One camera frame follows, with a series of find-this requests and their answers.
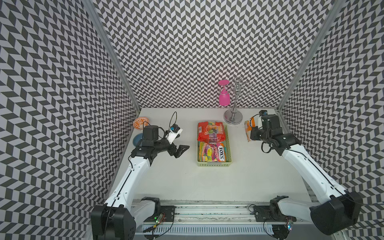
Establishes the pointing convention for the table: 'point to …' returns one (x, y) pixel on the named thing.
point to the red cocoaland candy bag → (211, 131)
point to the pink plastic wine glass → (224, 98)
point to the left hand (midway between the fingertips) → (181, 141)
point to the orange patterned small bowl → (138, 122)
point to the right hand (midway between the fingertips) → (254, 132)
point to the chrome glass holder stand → (233, 117)
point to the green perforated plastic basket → (228, 158)
